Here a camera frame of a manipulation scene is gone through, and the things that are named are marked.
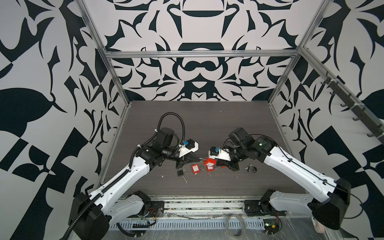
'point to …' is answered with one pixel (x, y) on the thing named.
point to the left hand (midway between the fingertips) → (200, 156)
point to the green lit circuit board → (271, 226)
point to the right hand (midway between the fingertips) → (218, 160)
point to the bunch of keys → (251, 167)
